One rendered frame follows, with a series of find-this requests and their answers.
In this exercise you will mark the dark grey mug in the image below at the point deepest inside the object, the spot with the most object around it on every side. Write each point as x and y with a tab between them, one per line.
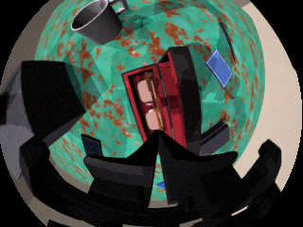
103	24

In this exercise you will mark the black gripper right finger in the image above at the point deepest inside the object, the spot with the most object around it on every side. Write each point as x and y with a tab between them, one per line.
180	166

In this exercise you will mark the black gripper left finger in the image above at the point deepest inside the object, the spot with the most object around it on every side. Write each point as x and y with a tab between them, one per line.
137	169

